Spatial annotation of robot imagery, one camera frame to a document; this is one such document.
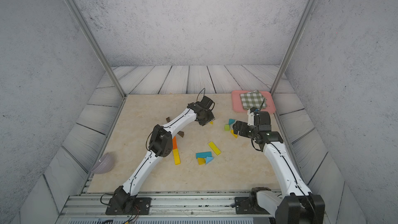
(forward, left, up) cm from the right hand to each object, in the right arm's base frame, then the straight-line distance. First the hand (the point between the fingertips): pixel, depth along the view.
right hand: (241, 126), depth 81 cm
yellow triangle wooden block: (+8, +2, -19) cm, 21 cm away
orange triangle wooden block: (+13, +15, -15) cm, 25 cm away
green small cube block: (+11, +5, -17) cm, 21 cm away
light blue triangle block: (-11, +17, -16) cm, 26 cm away
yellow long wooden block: (-9, +35, -17) cm, 40 cm away
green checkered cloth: (+36, -16, -17) cm, 43 cm away
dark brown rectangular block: (+16, +44, -15) cm, 49 cm away
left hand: (+15, +12, -15) cm, 25 cm away
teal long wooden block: (-7, +20, -19) cm, 29 cm away
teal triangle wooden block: (+16, +2, -17) cm, 23 cm away
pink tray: (+32, -4, -19) cm, 38 cm away
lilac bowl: (-17, +69, -8) cm, 71 cm away
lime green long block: (-4, +13, -17) cm, 22 cm away
